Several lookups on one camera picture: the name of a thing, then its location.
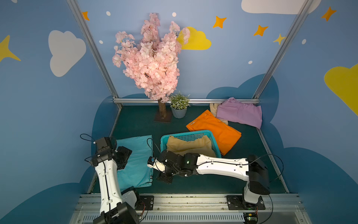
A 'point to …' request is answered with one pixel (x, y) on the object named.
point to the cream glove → (213, 108)
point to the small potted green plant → (178, 104)
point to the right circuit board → (250, 218)
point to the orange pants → (226, 136)
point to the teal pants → (136, 172)
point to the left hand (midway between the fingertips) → (129, 153)
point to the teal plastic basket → (190, 136)
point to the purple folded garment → (232, 110)
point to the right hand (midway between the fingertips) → (160, 171)
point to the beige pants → (202, 146)
